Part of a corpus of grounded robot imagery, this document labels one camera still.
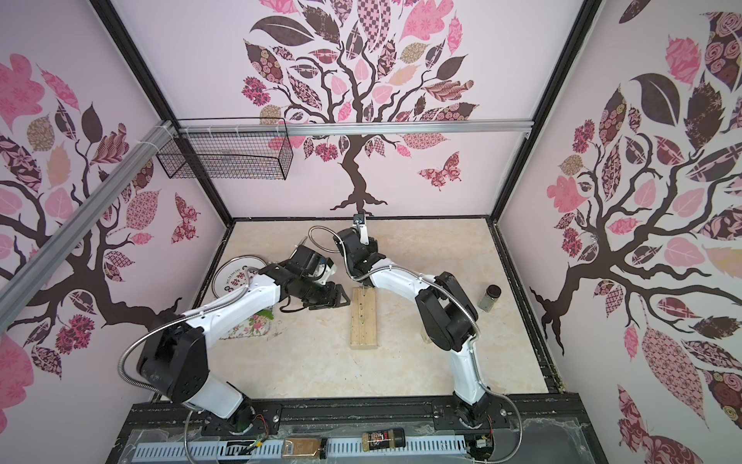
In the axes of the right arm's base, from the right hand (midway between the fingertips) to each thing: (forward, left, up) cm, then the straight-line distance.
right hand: (363, 235), depth 93 cm
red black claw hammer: (-6, 0, +13) cm, 15 cm away
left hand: (-23, +6, -6) cm, 25 cm away
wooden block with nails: (-24, 0, -13) cm, 27 cm away
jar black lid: (-19, -39, -7) cm, 44 cm away
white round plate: (-5, +48, -14) cm, 50 cm away
